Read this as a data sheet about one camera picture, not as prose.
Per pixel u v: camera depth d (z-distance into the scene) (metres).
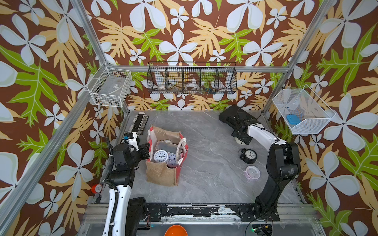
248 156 0.92
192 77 0.96
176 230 0.66
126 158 0.55
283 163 0.49
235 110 1.16
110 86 0.86
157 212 0.75
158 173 0.72
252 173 0.86
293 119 0.80
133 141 0.66
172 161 0.84
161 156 0.81
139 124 1.11
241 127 0.70
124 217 0.46
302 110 0.82
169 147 0.91
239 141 0.89
